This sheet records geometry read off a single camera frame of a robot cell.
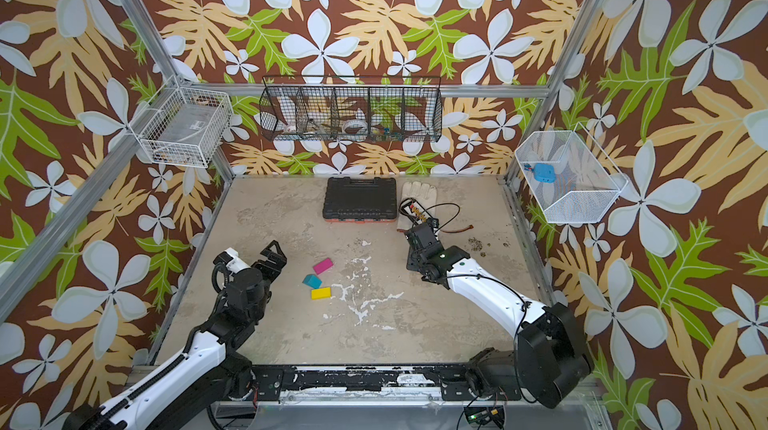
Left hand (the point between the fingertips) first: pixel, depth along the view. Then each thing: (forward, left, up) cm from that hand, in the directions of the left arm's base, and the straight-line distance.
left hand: (269, 247), depth 81 cm
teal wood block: (-3, -10, -14) cm, 18 cm away
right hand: (+1, -41, -6) cm, 42 cm away
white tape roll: (+41, -22, +10) cm, 48 cm away
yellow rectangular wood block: (-7, -13, -16) cm, 21 cm away
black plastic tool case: (+27, -23, -13) cm, 38 cm away
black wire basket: (+44, -21, +15) cm, 51 cm away
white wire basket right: (+16, -85, +12) cm, 87 cm away
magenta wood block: (+3, -12, -17) cm, 21 cm away
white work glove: (+31, -48, -14) cm, 59 cm away
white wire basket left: (+31, +27, +18) cm, 45 cm away
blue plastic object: (+20, -79, +10) cm, 82 cm away
